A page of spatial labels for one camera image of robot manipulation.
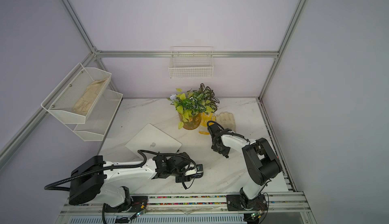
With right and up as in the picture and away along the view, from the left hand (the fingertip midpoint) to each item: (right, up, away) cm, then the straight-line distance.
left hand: (188, 172), depth 81 cm
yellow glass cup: (+9, +21, +22) cm, 32 cm away
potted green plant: (+1, +37, +3) cm, 37 cm away
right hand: (+20, +8, +12) cm, 24 cm away
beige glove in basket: (-53, +36, -6) cm, 64 cm away
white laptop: (-26, +15, +18) cm, 35 cm away
